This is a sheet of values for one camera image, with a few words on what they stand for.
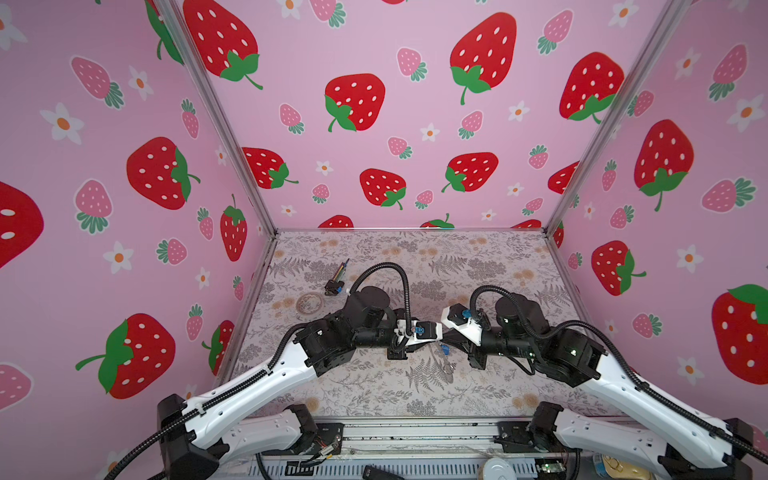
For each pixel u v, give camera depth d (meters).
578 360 0.46
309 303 1.01
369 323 0.51
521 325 0.47
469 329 0.54
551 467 0.71
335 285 1.03
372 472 0.70
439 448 0.73
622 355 0.45
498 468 0.66
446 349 0.65
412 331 0.50
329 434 0.75
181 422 0.39
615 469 0.66
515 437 0.74
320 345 0.48
